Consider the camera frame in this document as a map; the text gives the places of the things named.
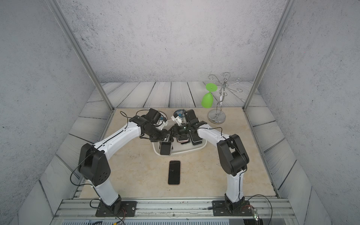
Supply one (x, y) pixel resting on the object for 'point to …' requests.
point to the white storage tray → (177, 147)
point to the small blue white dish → (180, 112)
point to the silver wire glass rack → (218, 116)
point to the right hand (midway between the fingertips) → (167, 134)
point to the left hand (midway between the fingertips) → (170, 140)
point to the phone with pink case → (174, 176)
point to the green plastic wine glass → (207, 99)
